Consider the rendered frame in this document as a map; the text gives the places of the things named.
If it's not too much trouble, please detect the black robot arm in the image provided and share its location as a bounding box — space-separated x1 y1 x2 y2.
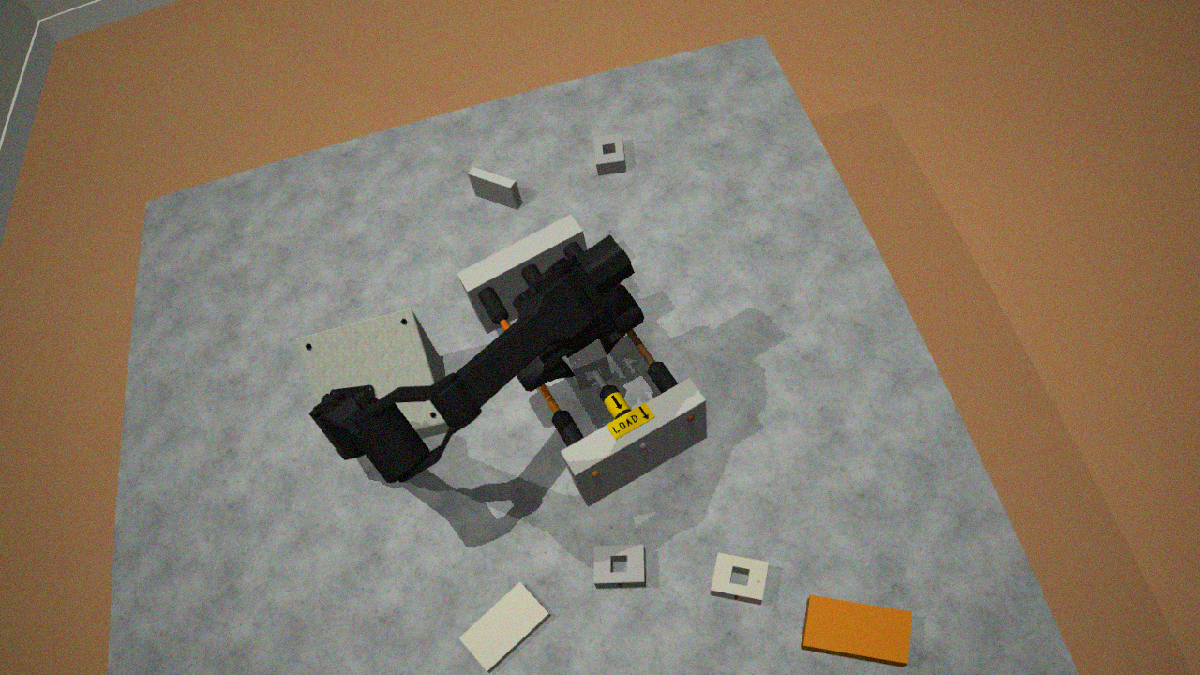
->
310 235 635 483

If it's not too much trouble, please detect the orange rectangular block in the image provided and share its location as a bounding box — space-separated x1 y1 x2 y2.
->
802 595 912 667

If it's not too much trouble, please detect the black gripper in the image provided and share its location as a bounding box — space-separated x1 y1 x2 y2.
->
516 283 644 392

